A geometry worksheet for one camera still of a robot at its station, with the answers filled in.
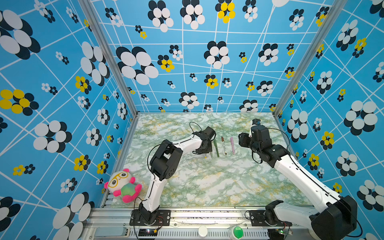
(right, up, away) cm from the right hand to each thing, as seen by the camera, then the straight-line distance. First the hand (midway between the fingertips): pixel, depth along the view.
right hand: (243, 135), depth 81 cm
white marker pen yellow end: (-20, -15, +15) cm, 29 cm away
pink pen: (-1, -5, +23) cm, 24 cm away
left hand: (-18, -11, +17) cm, 27 cm away
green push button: (-9, -40, -19) cm, 45 cm away
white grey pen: (-7, -5, +21) cm, 23 cm away
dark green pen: (-12, -10, +18) cm, 24 cm away
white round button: (-23, -41, -17) cm, 50 cm away
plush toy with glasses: (-65, -26, -3) cm, 70 cm away
